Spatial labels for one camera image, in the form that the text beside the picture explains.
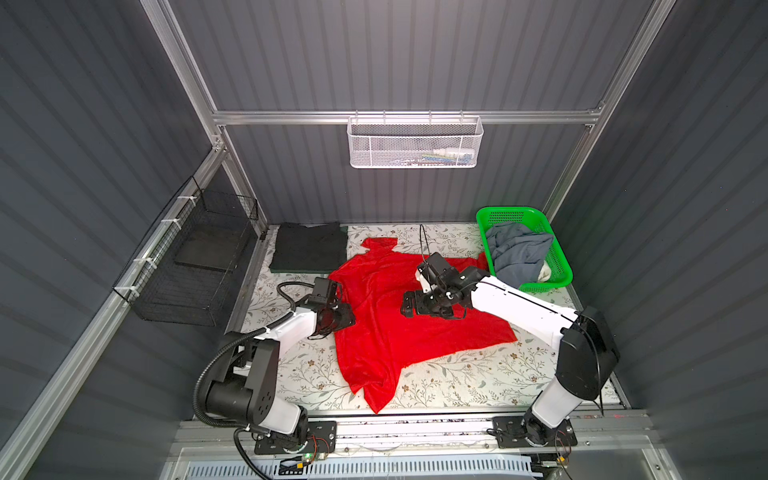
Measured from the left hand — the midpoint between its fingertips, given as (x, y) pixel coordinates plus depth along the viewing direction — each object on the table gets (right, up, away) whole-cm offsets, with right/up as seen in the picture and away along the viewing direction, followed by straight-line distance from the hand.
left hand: (346, 318), depth 93 cm
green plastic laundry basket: (+71, +17, +6) cm, 73 cm away
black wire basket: (-38, +16, -20) cm, 46 cm away
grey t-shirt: (+55, +21, +2) cm, 59 cm away
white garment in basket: (+67, +14, +9) cm, 69 cm away
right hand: (+21, +4, -9) cm, 23 cm away
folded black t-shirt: (-13, +22, +15) cm, 30 cm away
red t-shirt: (+11, -6, -4) cm, 13 cm away
